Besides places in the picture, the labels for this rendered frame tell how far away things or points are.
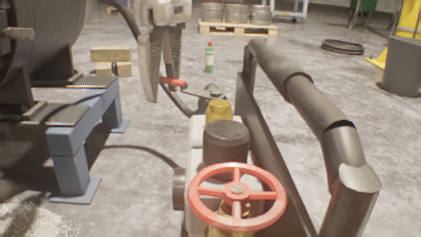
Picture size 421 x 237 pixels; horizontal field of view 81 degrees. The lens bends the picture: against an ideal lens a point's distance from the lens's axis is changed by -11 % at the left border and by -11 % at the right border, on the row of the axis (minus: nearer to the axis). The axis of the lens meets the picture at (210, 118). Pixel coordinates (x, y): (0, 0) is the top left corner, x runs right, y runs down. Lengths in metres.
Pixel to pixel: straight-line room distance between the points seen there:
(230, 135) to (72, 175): 0.75
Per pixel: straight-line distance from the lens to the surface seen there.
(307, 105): 0.21
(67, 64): 1.29
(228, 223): 0.18
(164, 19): 0.43
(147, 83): 0.47
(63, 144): 0.90
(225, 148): 0.26
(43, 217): 0.98
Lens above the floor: 0.64
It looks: 26 degrees down
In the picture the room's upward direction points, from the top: 3 degrees clockwise
